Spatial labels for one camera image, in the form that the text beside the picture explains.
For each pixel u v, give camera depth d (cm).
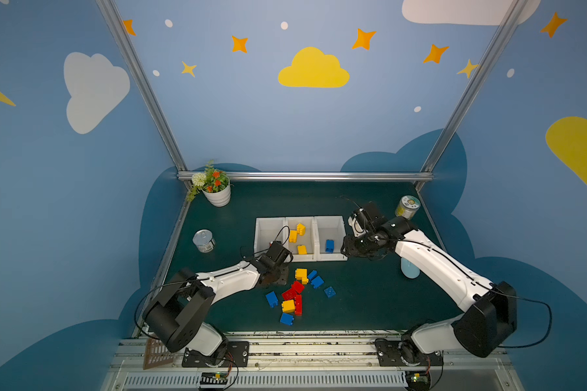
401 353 73
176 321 43
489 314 40
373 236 57
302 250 96
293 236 98
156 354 75
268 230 101
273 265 70
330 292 86
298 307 82
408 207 104
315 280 89
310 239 98
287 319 80
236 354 74
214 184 103
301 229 101
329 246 97
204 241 95
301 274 90
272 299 83
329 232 103
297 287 87
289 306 82
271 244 73
